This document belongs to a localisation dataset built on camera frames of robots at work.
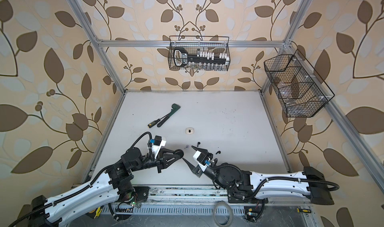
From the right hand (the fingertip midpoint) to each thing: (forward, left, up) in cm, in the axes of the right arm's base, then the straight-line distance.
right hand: (189, 153), depth 63 cm
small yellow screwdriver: (-20, -53, -23) cm, 61 cm away
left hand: (0, +5, -2) cm, 5 cm away
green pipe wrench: (+46, +12, -24) cm, 53 cm away
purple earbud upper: (+14, +3, -24) cm, 28 cm away
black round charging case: (+1, +5, -2) cm, 5 cm away
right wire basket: (+26, -56, +10) cm, 62 cm away
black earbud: (+17, -4, -25) cm, 30 cm away
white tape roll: (-21, -18, -21) cm, 34 cm away
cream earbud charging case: (+24, +1, -22) cm, 33 cm away
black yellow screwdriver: (+31, +26, -22) cm, 46 cm away
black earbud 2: (+10, -17, -24) cm, 31 cm away
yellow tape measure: (-17, +43, -22) cm, 51 cm away
